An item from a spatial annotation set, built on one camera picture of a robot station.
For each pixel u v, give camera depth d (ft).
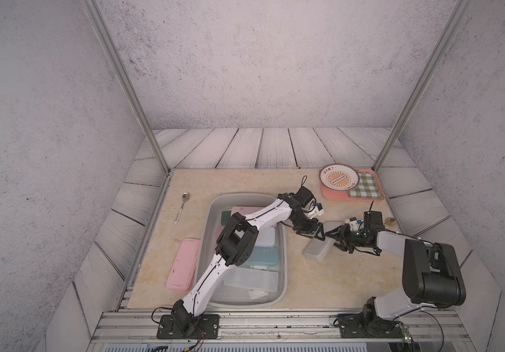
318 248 2.85
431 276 1.49
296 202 2.48
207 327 2.38
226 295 2.59
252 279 2.66
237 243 1.97
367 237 2.33
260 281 2.63
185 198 3.54
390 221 3.20
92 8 2.28
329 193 3.63
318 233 2.73
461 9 2.30
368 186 3.66
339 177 3.77
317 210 2.91
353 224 2.90
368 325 2.20
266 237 3.04
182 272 2.71
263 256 2.85
